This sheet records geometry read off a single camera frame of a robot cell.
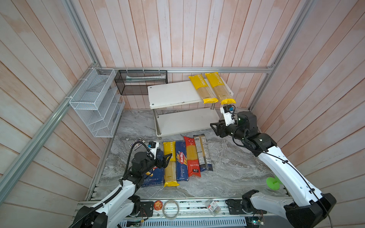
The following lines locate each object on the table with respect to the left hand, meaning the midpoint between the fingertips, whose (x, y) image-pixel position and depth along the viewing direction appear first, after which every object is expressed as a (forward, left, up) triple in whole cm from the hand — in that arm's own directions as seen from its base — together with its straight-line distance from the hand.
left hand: (166, 154), depth 82 cm
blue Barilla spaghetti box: (-7, -10, -8) cm, 14 cm away
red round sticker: (-25, +3, -11) cm, 27 cm away
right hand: (+9, -27, +19) cm, 34 cm away
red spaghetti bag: (-2, -17, -8) cm, 19 cm away
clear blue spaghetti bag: (+1, -25, -9) cm, 26 cm away
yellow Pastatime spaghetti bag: (-7, -2, -8) cm, 11 cm away
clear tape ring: (-27, -7, -10) cm, 29 cm away
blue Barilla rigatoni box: (-11, +6, -5) cm, 14 cm away
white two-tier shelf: (+50, -7, -12) cm, 52 cm away
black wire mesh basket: (+51, +24, +15) cm, 58 cm away
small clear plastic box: (-26, -26, -8) cm, 38 cm away
